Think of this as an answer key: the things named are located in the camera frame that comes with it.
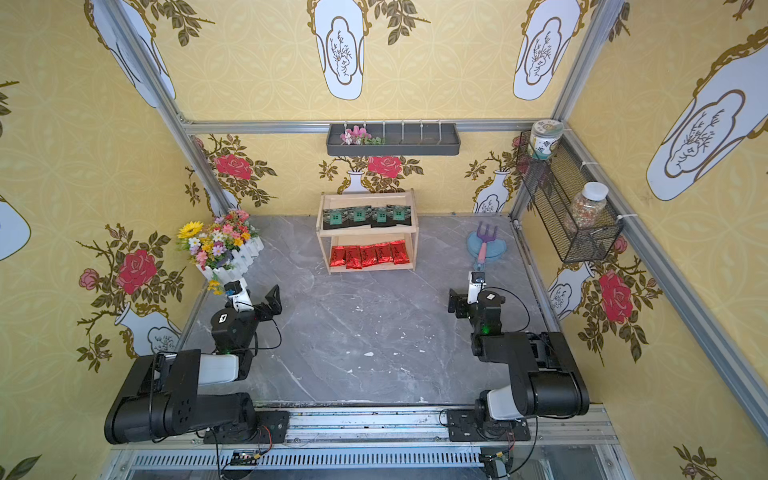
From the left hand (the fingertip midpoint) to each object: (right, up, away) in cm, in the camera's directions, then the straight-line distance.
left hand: (251, 289), depth 89 cm
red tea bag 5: (+45, +10, +17) cm, 49 cm away
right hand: (+67, 0, +5) cm, 68 cm away
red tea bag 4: (+39, +10, +17) cm, 44 cm away
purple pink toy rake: (+77, +15, +25) cm, 82 cm away
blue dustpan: (+80, +12, +21) cm, 83 cm away
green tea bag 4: (+44, +22, +4) cm, 49 cm away
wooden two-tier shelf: (+29, +16, +21) cm, 40 cm away
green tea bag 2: (+25, +22, +4) cm, 33 cm away
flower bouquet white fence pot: (-10, +12, +3) cm, 16 cm away
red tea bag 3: (+34, +9, +15) cm, 38 cm away
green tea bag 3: (+32, +22, +4) cm, 39 cm away
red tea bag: (+29, +9, +15) cm, 33 cm away
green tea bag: (+38, +21, +3) cm, 44 cm away
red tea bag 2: (+23, +9, +15) cm, 29 cm away
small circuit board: (+6, -39, -16) cm, 42 cm away
